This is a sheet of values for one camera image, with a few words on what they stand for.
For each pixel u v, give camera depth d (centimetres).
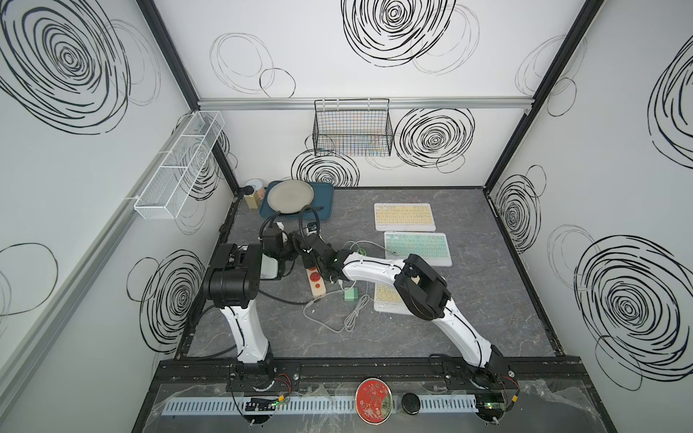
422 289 57
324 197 120
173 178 76
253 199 109
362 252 98
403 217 109
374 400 67
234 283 52
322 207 116
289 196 117
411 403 62
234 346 60
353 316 83
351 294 87
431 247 101
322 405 64
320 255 74
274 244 80
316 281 89
